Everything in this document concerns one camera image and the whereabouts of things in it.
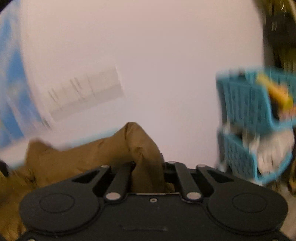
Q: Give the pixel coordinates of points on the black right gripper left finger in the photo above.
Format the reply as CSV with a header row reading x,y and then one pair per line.
x,y
106,182

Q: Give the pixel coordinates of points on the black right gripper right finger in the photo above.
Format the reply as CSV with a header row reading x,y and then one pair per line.
x,y
194,184

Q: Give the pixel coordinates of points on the brown puffer jacket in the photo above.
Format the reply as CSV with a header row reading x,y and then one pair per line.
x,y
45,165

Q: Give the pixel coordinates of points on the lower blue plastic basket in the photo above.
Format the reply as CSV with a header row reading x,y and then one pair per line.
x,y
244,164

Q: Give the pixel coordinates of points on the blue plastic basket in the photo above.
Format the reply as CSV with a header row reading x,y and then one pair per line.
x,y
244,164
247,104

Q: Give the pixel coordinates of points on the white cloth in basket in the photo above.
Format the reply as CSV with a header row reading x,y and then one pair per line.
x,y
270,150

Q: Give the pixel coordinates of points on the upper blue plastic basket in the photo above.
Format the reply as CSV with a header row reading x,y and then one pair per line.
x,y
247,104

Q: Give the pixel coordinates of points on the yellow orange item in basket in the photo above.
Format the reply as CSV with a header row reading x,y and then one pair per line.
x,y
277,92

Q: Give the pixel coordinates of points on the white wall socket panel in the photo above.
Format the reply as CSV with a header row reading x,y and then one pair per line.
x,y
83,92

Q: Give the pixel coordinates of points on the colourful wall map poster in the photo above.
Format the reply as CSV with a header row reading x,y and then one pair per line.
x,y
20,117

